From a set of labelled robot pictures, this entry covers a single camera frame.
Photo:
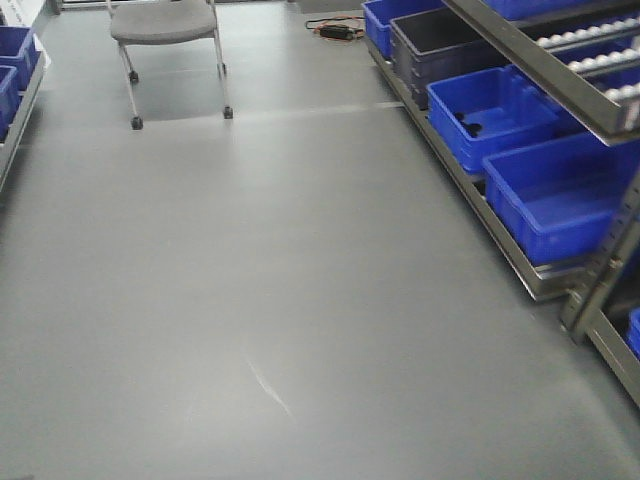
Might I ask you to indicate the steel roller rack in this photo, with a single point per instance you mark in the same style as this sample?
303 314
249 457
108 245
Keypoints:
450 150

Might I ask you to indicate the dark navy plastic bin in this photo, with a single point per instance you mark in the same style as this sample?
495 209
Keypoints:
440 55

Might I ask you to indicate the row of blue bins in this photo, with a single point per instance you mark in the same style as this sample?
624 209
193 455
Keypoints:
550 200

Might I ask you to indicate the grey chair on castors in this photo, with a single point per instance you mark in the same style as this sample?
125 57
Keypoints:
165 25

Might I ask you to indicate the low steel rack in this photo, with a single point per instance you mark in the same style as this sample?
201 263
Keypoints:
20 120

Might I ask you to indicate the blue plastic bin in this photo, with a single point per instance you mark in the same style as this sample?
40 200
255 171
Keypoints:
6 95
15 47

